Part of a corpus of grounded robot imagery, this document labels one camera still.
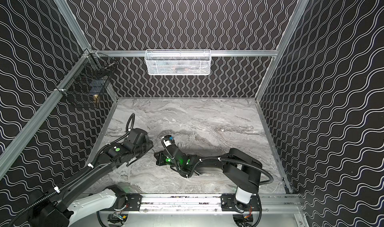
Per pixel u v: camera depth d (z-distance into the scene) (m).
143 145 0.64
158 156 0.70
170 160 0.61
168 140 0.70
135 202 0.74
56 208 0.40
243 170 0.46
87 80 0.94
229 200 0.75
